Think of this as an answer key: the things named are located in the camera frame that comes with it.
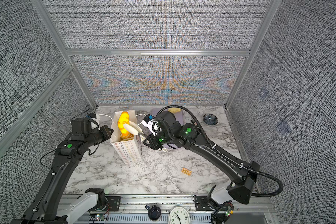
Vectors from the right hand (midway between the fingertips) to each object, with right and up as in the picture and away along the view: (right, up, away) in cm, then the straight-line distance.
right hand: (146, 139), depth 66 cm
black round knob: (+3, -38, +5) cm, 38 cm away
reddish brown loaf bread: (-10, +2, +1) cm, 10 cm away
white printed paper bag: (-10, -7, +9) cm, 15 cm away
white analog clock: (+15, -37, +1) cm, 40 cm away
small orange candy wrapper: (+21, -22, +17) cm, 35 cm away
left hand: (-19, +4, +7) cm, 20 cm away
